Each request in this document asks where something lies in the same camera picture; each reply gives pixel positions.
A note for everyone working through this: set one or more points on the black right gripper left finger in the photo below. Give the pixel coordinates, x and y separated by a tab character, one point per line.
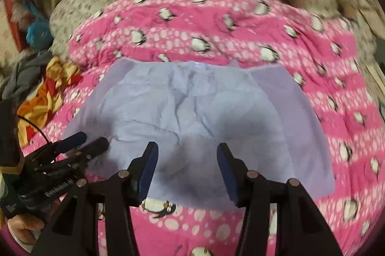
73	228

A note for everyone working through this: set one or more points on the lavender quilted jacket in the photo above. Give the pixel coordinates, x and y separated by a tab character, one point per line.
189	108

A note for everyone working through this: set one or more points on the left hand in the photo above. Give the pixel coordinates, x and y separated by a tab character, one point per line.
23	225

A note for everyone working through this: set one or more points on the red yellow patterned cloth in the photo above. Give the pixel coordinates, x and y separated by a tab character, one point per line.
37	111

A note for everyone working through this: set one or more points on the grey dark cloth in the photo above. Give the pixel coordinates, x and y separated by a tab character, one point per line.
26	74

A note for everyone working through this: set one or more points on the teal blue cloth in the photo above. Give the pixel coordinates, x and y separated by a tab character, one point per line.
38	35

